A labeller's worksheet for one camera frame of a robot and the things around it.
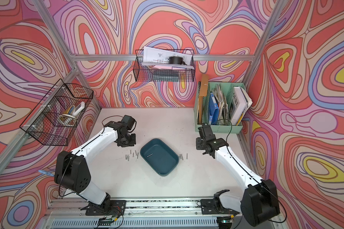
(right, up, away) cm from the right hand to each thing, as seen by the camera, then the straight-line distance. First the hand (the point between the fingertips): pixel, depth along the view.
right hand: (203, 145), depth 84 cm
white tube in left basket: (-68, +21, -10) cm, 72 cm away
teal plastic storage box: (-27, -9, +7) cm, 30 cm away
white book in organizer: (+24, +25, +4) cm, 35 cm away
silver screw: (-12, -9, +8) cm, 18 cm away
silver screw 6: (-50, -9, +9) cm, 51 cm away
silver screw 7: (-48, -9, +9) cm, 50 cm away
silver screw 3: (-47, -6, +11) cm, 49 cm away
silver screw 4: (-43, -6, +10) cm, 45 cm away
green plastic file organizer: (+13, +25, +7) cm, 29 cm away
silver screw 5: (-42, -8, +9) cm, 44 cm away
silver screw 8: (-47, -10, +7) cm, 49 cm away
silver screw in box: (-33, -8, +7) cm, 35 cm away
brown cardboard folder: (0, +32, -2) cm, 32 cm away
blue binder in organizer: (+9, +20, +9) cm, 24 cm away
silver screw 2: (-9, -9, +9) cm, 15 cm away
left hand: (-43, 0, +3) cm, 43 cm away
